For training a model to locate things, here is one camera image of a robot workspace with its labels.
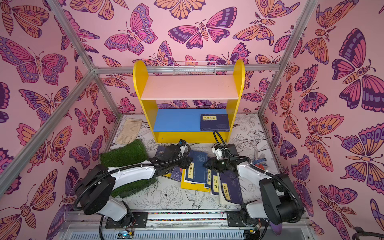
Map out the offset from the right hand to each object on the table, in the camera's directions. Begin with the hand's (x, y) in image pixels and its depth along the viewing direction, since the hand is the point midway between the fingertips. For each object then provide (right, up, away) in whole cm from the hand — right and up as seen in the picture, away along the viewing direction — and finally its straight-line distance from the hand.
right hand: (205, 164), depth 85 cm
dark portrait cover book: (-27, +7, +7) cm, 29 cm away
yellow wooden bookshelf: (-13, +22, +7) cm, 27 cm away
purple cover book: (-16, -5, -2) cm, 17 cm away
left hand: (-9, +5, +1) cm, 10 cm away
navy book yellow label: (+4, +24, +10) cm, 27 cm away
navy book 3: (+5, -10, -2) cm, 11 cm away
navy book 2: (+14, -12, -3) cm, 19 cm away
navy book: (-5, -4, -1) cm, 6 cm away
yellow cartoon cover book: (-5, -11, -5) cm, 13 cm away
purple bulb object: (+32, -26, -15) cm, 44 cm away
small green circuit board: (-40, -31, -13) cm, 52 cm away
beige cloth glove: (-55, +18, +27) cm, 64 cm away
